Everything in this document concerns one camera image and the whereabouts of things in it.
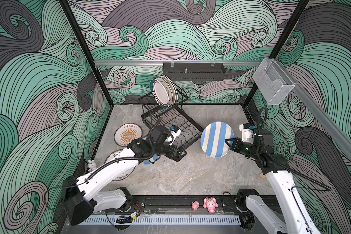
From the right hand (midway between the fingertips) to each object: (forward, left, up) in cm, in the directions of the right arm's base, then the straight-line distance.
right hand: (226, 141), depth 73 cm
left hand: (-4, +24, -1) cm, 24 cm away
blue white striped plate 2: (-14, +38, +7) cm, 41 cm away
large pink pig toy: (-25, +9, -18) cm, 32 cm away
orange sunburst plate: (+19, +62, -22) cm, 69 cm away
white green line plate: (+24, +28, +10) cm, 38 cm away
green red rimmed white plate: (+32, +37, +4) cm, 49 cm away
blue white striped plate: (+4, +5, -3) cm, 7 cm away
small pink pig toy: (-26, +16, -19) cm, 36 cm away
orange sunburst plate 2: (-11, +56, -20) cm, 60 cm away
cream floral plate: (+24, +26, +6) cm, 36 cm away
